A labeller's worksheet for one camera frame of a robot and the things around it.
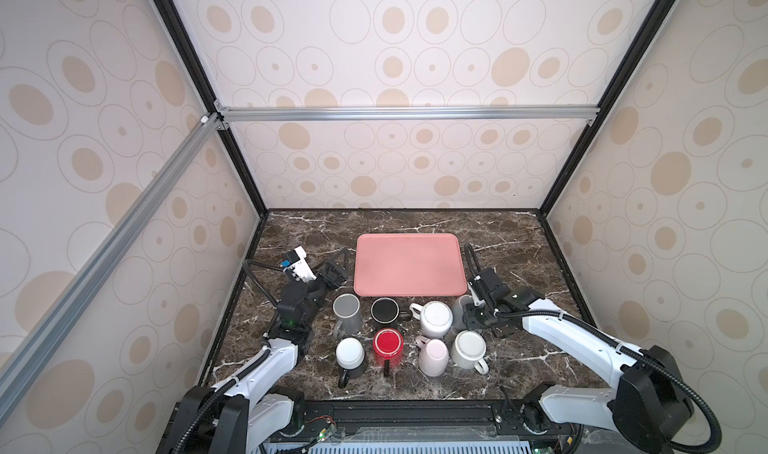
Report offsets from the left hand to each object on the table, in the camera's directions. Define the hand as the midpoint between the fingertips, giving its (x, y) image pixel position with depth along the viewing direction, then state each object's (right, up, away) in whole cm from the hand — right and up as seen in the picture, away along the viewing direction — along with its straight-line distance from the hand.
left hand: (349, 252), depth 77 cm
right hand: (+34, -19, +8) cm, 40 cm away
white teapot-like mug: (+24, -19, +6) cm, 31 cm away
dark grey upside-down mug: (-1, -16, +5) cm, 17 cm away
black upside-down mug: (+9, -17, +6) cm, 21 cm away
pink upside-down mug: (+22, -26, -3) cm, 34 cm away
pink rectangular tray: (+17, -6, +28) cm, 34 cm away
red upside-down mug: (+10, -26, +3) cm, 28 cm away
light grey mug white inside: (+29, -15, +4) cm, 33 cm away
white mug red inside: (+31, -26, +1) cm, 40 cm away
